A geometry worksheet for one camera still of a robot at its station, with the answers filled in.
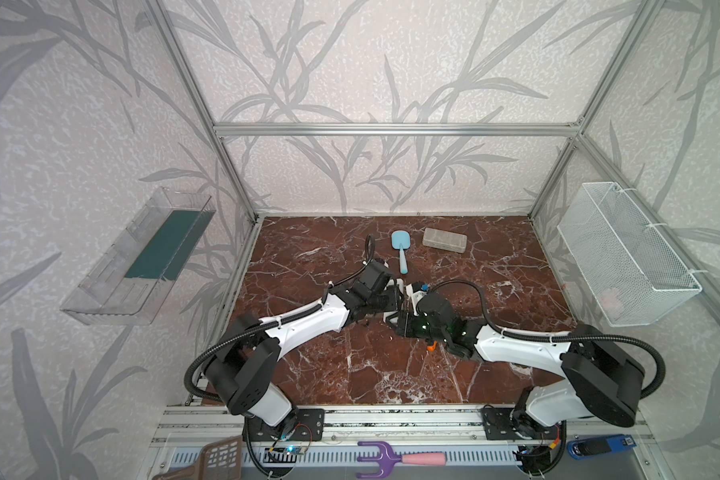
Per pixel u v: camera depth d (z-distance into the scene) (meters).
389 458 0.69
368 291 0.66
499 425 0.73
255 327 0.45
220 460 0.69
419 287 0.77
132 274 0.64
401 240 1.13
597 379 0.43
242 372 0.43
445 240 1.09
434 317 0.64
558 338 0.48
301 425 0.73
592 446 0.71
